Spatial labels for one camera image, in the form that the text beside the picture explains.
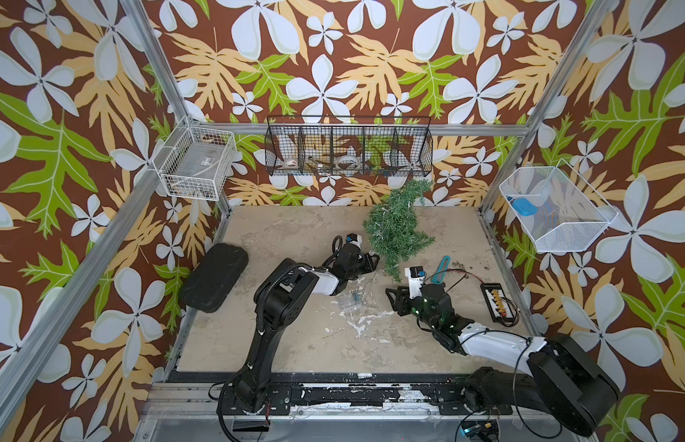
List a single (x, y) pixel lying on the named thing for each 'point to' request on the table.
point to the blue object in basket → (524, 207)
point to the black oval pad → (214, 276)
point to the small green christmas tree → (392, 224)
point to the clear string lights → (361, 290)
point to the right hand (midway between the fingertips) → (389, 288)
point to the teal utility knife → (444, 265)
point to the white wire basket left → (195, 161)
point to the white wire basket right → (554, 209)
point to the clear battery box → (350, 300)
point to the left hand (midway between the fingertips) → (377, 257)
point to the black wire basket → (348, 145)
